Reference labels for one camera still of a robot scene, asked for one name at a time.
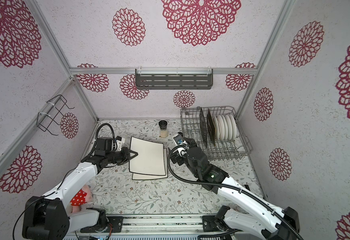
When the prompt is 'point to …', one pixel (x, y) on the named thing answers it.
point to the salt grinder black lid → (163, 124)
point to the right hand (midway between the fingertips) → (178, 141)
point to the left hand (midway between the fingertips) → (137, 156)
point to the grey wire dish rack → (194, 125)
